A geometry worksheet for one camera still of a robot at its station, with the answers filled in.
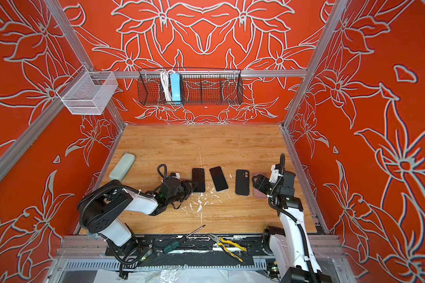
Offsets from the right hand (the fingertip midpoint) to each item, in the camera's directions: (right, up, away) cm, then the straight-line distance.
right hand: (258, 179), depth 82 cm
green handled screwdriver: (-37, -25, -8) cm, 45 cm away
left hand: (-29, -5, +7) cm, 30 cm away
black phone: (-30, -2, +13) cm, 32 cm away
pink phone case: (-3, -4, -8) cm, 10 cm away
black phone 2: (-19, -2, +11) cm, 22 cm away
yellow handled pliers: (-19, -25, -8) cm, 32 cm away
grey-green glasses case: (-72, +4, +14) cm, 73 cm away
